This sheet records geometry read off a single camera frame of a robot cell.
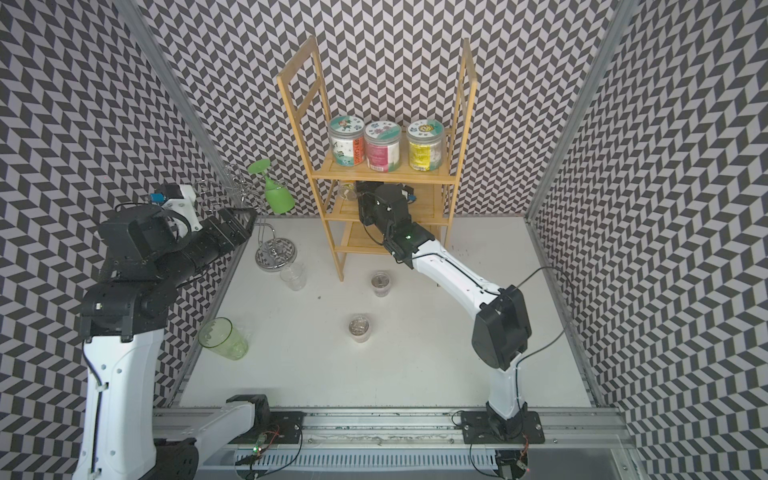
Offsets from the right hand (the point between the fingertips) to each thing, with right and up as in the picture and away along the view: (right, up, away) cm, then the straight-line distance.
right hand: (351, 188), depth 76 cm
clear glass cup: (-24, -25, +25) cm, 43 cm away
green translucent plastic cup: (-38, -42, +9) cm, 57 cm away
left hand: (-18, -10, -17) cm, 27 cm away
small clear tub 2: (+1, -39, +9) cm, 40 cm away
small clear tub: (+7, -27, +18) cm, 33 cm away
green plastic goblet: (-28, 0, +22) cm, 36 cm away
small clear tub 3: (-1, 0, +2) cm, 2 cm away
